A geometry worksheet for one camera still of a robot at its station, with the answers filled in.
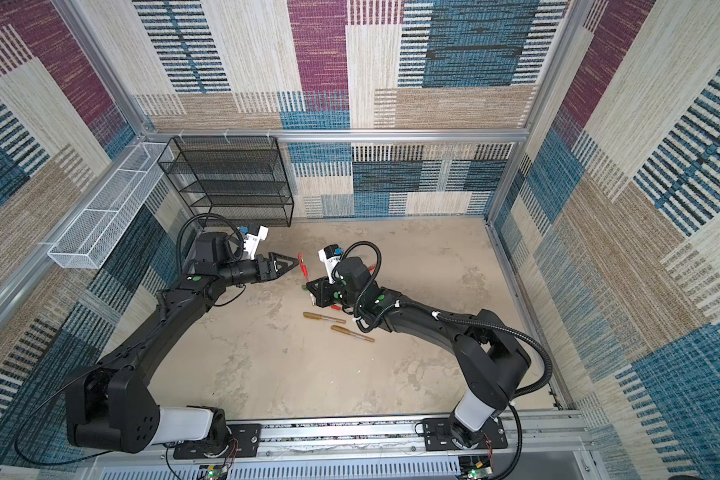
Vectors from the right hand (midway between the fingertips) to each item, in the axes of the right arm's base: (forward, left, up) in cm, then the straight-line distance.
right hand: (308, 289), depth 80 cm
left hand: (+5, +4, +7) cm, 9 cm away
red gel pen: (+5, +1, +4) cm, 6 cm away
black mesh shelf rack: (+46, +32, 0) cm, 56 cm away
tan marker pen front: (-5, -11, -16) cm, 20 cm away
